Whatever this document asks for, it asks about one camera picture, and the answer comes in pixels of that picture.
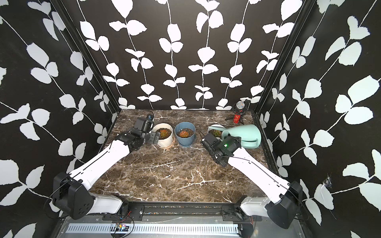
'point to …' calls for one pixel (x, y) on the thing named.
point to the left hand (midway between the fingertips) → (149, 130)
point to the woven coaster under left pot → (169, 146)
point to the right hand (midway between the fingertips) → (239, 138)
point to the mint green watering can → (249, 136)
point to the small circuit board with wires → (121, 227)
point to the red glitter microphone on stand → (237, 111)
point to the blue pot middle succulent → (185, 132)
